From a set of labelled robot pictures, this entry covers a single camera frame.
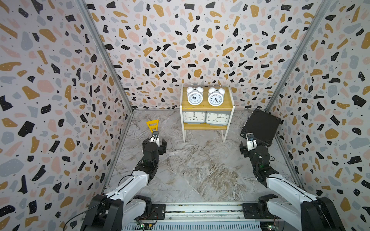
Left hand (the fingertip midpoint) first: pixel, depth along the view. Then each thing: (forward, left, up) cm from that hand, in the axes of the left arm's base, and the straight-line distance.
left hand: (156, 138), depth 85 cm
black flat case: (+20, -76, -14) cm, 80 cm away
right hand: (-2, -56, -1) cm, 56 cm away
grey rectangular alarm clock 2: (+11, -36, +4) cm, 38 cm away
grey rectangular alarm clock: (+12, -23, +5) cm, 26 cm away
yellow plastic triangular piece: (+21, +6, -15) cm, 26 cm away
